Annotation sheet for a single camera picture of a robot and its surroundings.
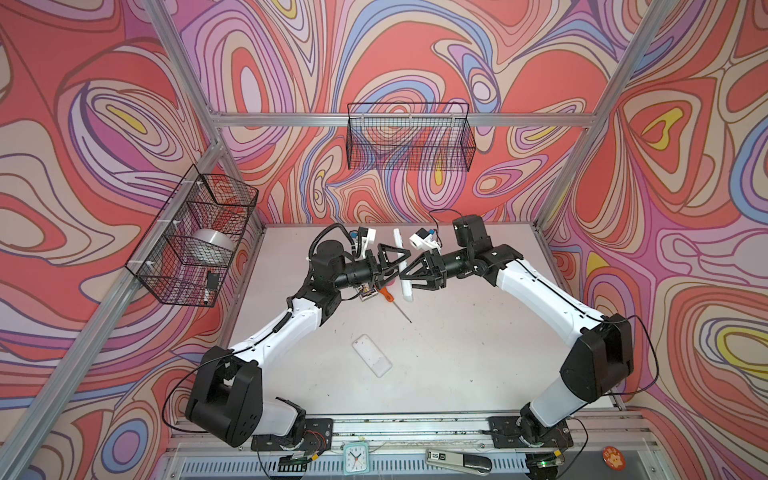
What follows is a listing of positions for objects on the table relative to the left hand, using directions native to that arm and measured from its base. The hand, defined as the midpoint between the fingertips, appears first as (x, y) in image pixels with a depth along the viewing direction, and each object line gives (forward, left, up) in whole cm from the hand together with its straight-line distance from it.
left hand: (408, 264), depth 70 cm
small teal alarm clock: (-36, +12, -28) cm, 47 cm away
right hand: (-5, 0, -2) cm, 6 cm away
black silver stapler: (-37, -14, -25) cm, 47 cm away
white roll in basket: (+4, +48, +2) cm, 48 cm away
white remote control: (-7, +1, 0) cm, 7 cm away
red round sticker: (-36, -49, -30) cm, 68 cm away
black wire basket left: (+20, +56, +2) cm, 60 cm away
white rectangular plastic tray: (-11, +9, -30) cm, 33 cm away
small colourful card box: (+10, +12, -29) cm, 33 cm away
